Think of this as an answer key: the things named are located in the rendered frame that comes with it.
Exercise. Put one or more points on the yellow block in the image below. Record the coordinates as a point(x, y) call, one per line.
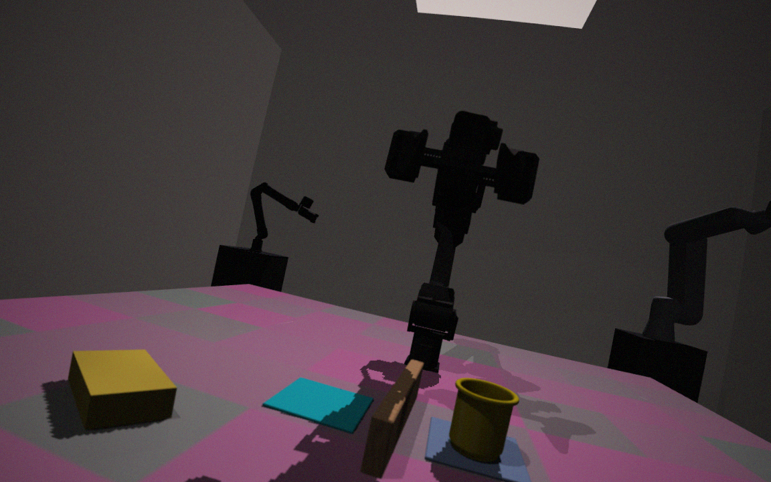
point(119, 387)

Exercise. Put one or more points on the brown rectangular block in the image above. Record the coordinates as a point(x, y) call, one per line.
point(388, 420)

